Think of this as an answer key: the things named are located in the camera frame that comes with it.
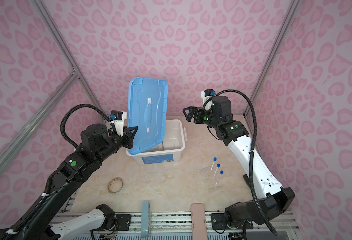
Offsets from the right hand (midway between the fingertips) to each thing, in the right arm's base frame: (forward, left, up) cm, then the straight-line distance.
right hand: (190, 109), depth 68 cm
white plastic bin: (-8, +11, -24) cm, 27 cm away
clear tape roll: (-22, +42, -39) cm, 62 cm away
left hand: (-9, +23, 0) cm, 25 cm away
